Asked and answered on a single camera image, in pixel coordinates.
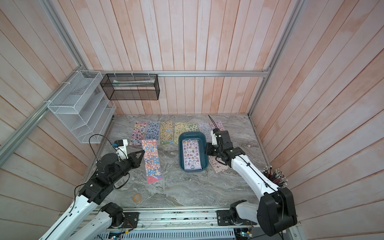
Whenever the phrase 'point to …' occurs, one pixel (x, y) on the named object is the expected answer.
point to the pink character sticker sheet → (218, 124)
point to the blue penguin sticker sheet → (153, 131)
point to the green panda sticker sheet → (180, 127)
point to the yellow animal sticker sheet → (166, 132)
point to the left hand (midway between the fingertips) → (146, 154)
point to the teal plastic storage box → (193, 135)
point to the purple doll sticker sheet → (191, 154)
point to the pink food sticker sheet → (217, 166)
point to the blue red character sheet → (152, 160)
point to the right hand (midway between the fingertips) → (205, 146)
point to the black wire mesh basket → (131, 86)
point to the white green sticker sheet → (192, 127)
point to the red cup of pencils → (277, 176)
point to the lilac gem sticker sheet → (205, 127)
